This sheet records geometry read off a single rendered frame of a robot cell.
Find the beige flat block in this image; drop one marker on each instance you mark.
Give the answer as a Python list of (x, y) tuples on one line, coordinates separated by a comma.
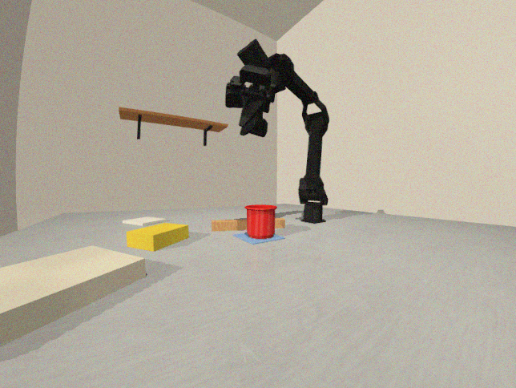
[(38, 292)]

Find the cream flat square pad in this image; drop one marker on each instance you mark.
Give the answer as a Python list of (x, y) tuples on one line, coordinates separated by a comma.
[(144, 221)]

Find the yellow rectangular block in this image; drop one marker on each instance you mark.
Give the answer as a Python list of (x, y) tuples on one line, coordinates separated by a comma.
[(157, 236)]

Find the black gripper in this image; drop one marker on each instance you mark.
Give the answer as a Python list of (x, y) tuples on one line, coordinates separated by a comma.
[(256, 100)]

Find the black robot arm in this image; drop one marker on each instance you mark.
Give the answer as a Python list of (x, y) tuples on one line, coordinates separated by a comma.
[(316, 124)]

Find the wooden flat bar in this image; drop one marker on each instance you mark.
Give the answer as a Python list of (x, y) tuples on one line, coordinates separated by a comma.
[(237, 225)]

